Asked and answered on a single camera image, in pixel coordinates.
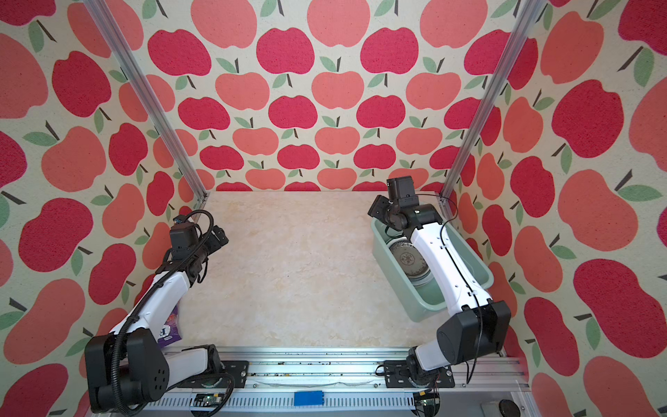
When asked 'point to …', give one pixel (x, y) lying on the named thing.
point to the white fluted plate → (425, 281)
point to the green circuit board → (208, 400)
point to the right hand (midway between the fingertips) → (381, 214)
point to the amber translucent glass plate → (410, 259)
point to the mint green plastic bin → (420, 299)
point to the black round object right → (508, 408)
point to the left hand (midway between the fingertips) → (214, 237)
